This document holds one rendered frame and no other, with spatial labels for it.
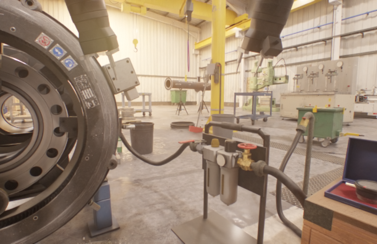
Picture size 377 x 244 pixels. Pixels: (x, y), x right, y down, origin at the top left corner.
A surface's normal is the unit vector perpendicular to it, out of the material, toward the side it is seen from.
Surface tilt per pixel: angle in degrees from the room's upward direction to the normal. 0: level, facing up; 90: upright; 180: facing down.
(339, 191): 0
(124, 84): 90
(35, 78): 90
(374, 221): 0
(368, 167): 80
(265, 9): 100
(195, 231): 0
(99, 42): 113
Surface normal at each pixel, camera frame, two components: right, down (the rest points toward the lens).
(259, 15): -0.74, 0.21
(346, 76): -0.95, 0.04
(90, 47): -0.07, 0.51
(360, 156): -0.81, -0.10
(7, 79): 0.57, 0.10
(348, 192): 0.00, -0.99
